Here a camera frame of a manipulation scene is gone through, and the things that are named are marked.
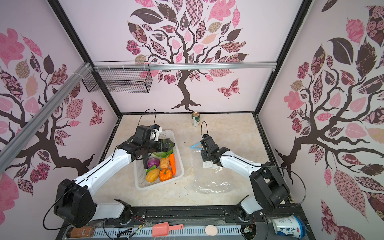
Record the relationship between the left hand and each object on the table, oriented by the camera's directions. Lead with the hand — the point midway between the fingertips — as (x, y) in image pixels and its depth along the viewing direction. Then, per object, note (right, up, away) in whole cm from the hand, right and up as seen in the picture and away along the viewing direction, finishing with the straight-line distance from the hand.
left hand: (168, 147), depth 82 cm
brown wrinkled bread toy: (-3, -10, +5) cm, 12 cm away
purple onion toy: (-10, -9, +4) cm, 14 cm away
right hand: (+22, -3, +8) cm, 24 cm away
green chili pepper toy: (-9, -12, +2) cm, 15 cm away
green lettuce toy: (-4, -6, +8) cm, 10 cm away
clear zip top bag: (+24, -19, +4) cm, 30 cm away
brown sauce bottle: (-37, -36, -16) cm, 54 cm away
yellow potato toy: (-9, -16, 0) cm, 18 cm away
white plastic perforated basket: (-16, -14, +1) cm, 22 cm away
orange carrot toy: (+1, -10, +9) cm, 13 cm away
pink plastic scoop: (-1, -38, -13) cm, 40 cm away
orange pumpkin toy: (-2, -16, +1) cm, 16 cm away
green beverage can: (+15, +17, +23) cm, 32 cm away
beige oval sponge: (+23, -38, -13) cm, 46 cm away
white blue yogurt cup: (+57, -32, -18) cm, 68 cm away
